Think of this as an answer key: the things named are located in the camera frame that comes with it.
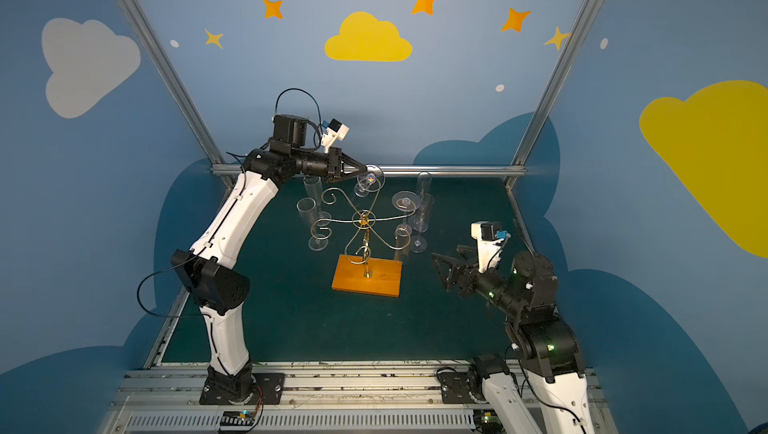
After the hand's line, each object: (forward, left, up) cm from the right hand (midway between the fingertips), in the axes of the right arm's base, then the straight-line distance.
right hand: (450, 249), depth 63 cm
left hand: (+20, +20, +5) cm, 29 cm away
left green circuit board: (-30, +50, -36) cm, 68 cm away
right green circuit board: (-26, -12, -36) cm, 46 cm away
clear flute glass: (+13, +10, 0) cm, 16 cm away
